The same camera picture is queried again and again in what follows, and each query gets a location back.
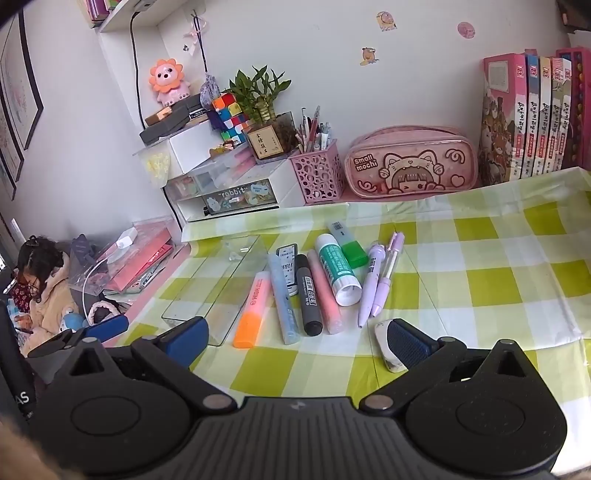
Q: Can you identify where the white eraser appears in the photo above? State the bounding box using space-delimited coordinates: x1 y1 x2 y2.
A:
374 318 412 373

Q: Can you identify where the orange pink highlighter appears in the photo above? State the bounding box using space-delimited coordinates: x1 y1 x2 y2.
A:
232 271 271 349

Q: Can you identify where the clear plastic organizer box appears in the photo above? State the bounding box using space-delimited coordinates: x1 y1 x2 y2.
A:
161 235 266 347

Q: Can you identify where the pink marker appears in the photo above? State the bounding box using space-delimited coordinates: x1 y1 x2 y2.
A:
307 249 344 335

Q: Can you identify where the green white glue stick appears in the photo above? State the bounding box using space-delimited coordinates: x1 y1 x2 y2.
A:
315 233 362 307

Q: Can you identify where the purple dome-top pen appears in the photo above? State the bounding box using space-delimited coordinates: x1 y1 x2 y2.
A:
358 243 386 328

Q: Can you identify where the black grey marker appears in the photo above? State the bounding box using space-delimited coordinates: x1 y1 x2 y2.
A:
295 254 322 337

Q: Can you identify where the light blue pen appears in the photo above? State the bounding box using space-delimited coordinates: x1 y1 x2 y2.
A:
267 253 300 345

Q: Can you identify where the lilac mechanical pencil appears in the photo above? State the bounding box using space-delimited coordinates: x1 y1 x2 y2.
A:
370 232 406 318

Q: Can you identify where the green cap highlighter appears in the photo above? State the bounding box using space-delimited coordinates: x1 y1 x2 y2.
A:
328 221 369 269

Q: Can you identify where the clear case pink book stack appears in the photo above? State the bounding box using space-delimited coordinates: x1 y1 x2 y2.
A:
69 218 175 296

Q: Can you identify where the dark-haired doll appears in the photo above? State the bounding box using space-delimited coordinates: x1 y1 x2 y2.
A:
15 236 81 356

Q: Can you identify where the white charger plug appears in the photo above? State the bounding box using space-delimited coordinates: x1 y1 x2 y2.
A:
115 232 136 250

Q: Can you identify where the green checked tablecloth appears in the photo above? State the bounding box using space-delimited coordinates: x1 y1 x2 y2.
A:
123 168 590 405

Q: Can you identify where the white drawer organizer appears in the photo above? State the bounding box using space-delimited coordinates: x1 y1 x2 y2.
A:
163 144 304 224

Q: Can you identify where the pink cartoon pencil case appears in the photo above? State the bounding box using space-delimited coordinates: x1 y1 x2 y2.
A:
344 126 478 200

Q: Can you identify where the pink perforated pen holder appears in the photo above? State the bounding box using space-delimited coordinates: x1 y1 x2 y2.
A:
290 140 346 205

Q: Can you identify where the black stapler box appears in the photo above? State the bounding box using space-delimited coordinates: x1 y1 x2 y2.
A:
139 95 206 146

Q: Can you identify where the pink boxed book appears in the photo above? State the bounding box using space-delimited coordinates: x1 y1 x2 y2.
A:
479 53 527 186

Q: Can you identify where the bamboo plant in pot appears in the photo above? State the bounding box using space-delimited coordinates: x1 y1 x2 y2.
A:
228 66 297 163

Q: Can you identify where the colourful rubik's cube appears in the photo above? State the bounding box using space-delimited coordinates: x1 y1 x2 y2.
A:
207 93 249 146

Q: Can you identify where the black framed picture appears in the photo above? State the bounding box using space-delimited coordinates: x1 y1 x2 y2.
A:
1 10 44 150

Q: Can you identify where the purple hanging charm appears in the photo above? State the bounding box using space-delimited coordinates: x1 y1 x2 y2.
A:
191 11 221 110

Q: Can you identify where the pink lion figurine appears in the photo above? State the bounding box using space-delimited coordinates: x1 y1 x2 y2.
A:
148 58 190 107

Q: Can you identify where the green spine book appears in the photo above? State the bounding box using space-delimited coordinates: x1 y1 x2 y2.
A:
554 57 572 171

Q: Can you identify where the pink abacus frame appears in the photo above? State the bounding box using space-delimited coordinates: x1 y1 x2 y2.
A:
557 47 591 170

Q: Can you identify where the black power cable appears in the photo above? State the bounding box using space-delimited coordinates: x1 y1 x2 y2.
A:
129 9 147 131

